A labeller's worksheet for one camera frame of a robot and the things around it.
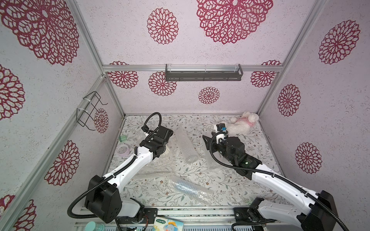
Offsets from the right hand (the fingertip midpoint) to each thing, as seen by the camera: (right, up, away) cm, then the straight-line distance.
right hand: (207, 133), depth 73 cm
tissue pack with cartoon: (-20, -42, -6) cm, 47 cm away
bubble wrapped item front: (-8, -31, +4) cm, 33 cm away
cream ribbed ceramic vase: (-20, -8, -8) cm, 23 cm away
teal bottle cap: (-52, -41, -10) cm, 67 cm away
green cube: (-56, -5, +30) cm, 64 cm away
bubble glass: (-9, -13, +16) cm, 22 cm away
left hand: (-27, -4, +11) cm, 29 cm away
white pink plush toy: (+29, +4, +28) cm, 40 cm away
